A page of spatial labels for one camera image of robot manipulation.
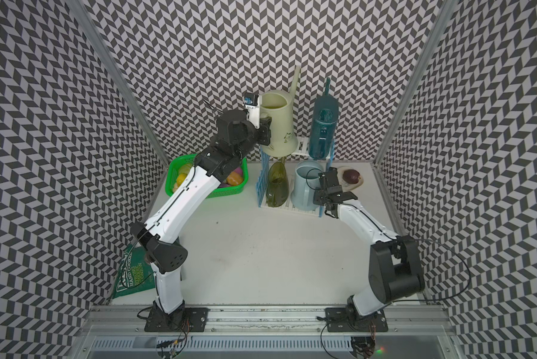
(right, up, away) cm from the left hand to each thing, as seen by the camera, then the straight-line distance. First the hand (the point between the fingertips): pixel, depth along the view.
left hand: (268, 119), depth 69 cm
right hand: (+21, -26, +21) cm, 40 cm away
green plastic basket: (-45, -15, +38) cm, 61 cm away
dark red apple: (+37, -17, +34) cm, 53 cm away
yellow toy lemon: (-42, -18, +32) cm, 56 cm away
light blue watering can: (+14, -19, +18) cm, 30 cm away
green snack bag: (-48, -52, +9) cm, 71 cm away
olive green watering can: (+3, -20, +35) cm, 41 cm away
